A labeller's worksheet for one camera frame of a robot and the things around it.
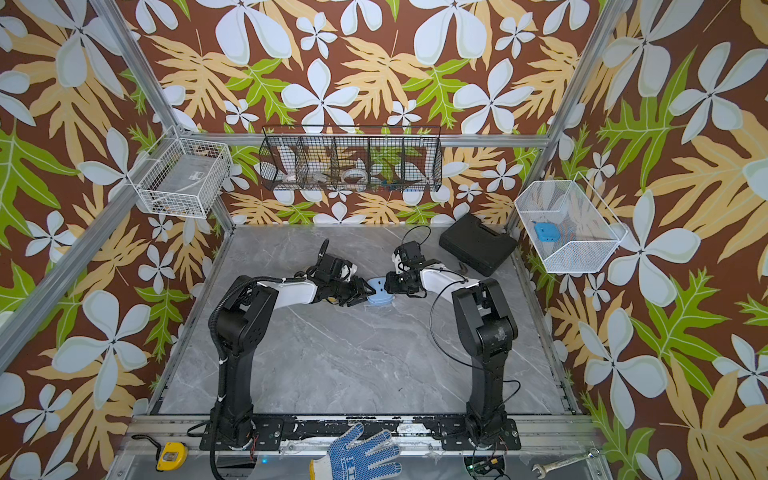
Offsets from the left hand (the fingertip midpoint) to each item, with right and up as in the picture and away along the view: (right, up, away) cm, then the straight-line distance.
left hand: (375, 290), depth 98 cm
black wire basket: (-8, +44, -1) cm, 45 cm away
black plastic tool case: (+38, +15, +13) cm, 43 cm away
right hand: (+5, +2, +2) cm, 5 cm away
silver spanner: (+41, -39, -28) cm, 63 cm away
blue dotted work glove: (-4, -38, -27) cm, 47 cm away
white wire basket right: (+56, +19, -14) cm, 61 cm away
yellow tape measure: (-47, -36, -28) cm, 66 cm away
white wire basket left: (-55, +34, -13) cm, 66 cm away
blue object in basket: (+50, +18, -14) cm, 55 cm away
